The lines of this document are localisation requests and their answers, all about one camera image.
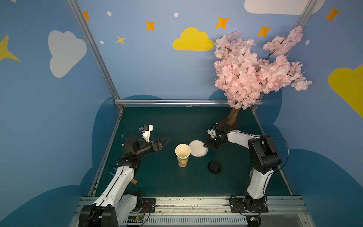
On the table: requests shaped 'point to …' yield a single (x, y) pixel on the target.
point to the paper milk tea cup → (182, 152)
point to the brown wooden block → (134, 181)
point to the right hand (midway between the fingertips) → (207, 144)
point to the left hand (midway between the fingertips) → (167, 137)
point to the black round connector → (253, 221)
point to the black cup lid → (214, 167)
